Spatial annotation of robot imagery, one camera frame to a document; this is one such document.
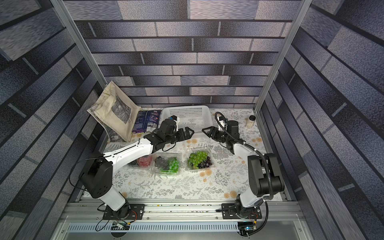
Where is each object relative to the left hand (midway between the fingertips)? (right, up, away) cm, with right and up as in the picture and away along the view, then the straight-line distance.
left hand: (190, 132), depth 83 cm
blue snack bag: (-33, +7, +23) cm, 41 cm away
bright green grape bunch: (-10, -19, 0) cm, 22 cm away
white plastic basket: (+4, +10, +31) cm, 33 cm away
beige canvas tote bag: (-49, +13, +11) cm, 52 cm away
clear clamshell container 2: (+5, -15, +2) cm, 16 cm away
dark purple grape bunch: (+9, -19, +2) cm, 21 cm away
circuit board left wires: (-34, -44, -12) cm, 57 cm away
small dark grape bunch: (-17, -18, +2) cm, 25 cm away
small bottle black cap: (+42, +6, +20) cm, 47 cm away
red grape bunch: (-27, -17, +1) cm, 31 cm away
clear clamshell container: (-16, -16, +11) cm, 25 cm away
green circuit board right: (+27, -45, -13) cm, 54 cm away
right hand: (+8, +1, +6) cm, 10 cm away
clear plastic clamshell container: (-25, -22, +7) cm, 34 cm away
